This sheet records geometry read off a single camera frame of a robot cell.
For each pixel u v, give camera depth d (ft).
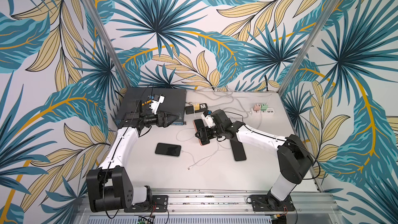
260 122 3.39
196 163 2.83
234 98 3.85
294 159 1.52
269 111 3.49
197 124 2.88
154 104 2.30
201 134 2.51
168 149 3.61
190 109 3.49
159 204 2.37
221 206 2.41
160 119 2.22
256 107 3.38
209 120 2.55
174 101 3.73
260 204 2.31
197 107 3.39
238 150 2.95
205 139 2.45
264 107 3.41
